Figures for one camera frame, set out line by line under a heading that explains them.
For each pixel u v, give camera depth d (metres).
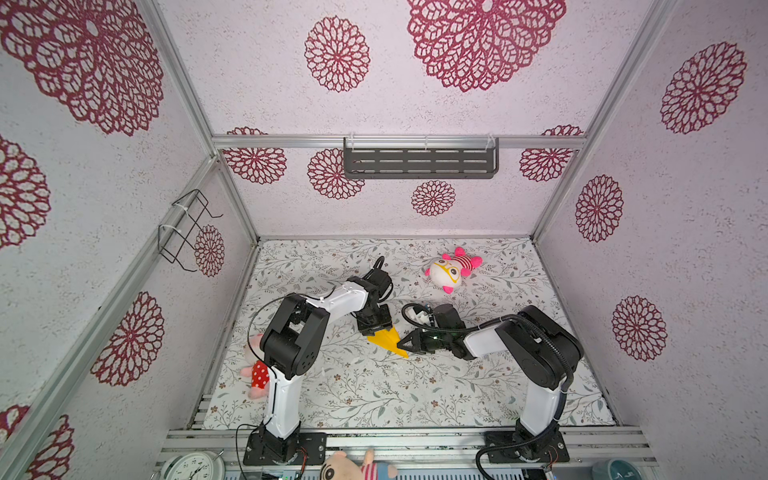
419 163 0.96
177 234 0.75
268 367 0.53
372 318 0.82
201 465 0.69
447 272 1.00
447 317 0.76
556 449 0.73
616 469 0.70
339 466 0.65
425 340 0.84
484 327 0.66
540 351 0.51
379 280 0.80
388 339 0.93
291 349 0.52
